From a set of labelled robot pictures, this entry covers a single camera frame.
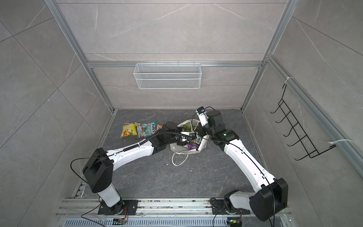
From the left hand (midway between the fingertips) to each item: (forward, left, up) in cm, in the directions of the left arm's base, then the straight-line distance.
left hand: (193, 129), depth 80 cm
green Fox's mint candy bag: (+15, +35, -19) cm, 42 cm away
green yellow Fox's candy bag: (-3, +4, +6) cm, 8 cm away
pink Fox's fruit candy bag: (+17, +24, -19) cm, 35 cm away
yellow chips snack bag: (+14, +46, -17) cm, 51 cm away
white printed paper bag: (-12, +2, +7) cm, 14 cm away
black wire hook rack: (-5, -50, +9) cm, 51 cm away
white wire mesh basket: (+43, +14, +8) cm, 46 cm away
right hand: (+2, -5, +3) cm, 6 cm away
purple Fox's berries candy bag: (-4, +1, -12) cm, 13 cm away
